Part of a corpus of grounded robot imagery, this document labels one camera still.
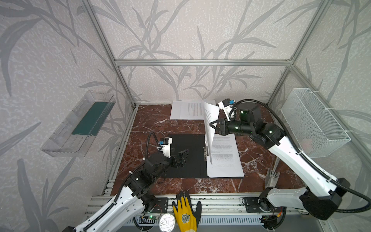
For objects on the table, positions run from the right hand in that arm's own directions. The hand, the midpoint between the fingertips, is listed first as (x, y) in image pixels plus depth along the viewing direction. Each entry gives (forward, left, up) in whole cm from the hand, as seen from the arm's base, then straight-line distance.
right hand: (210, 119), depth 65 cm
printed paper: (-3, -12, -36) cm, 38 cm away
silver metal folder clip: (-2, +1, -31) cm, 31 cm away
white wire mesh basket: (-7, -47, -2) cm, 47 cm away
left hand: (-6, +13, -15) cm, 21 cm away
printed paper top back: (+38, +12, -36) cm, 53 cm away
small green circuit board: (-35, +32, -37) cm, 60 cm away
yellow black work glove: (-36, +11, -32) cm, 49 cm away
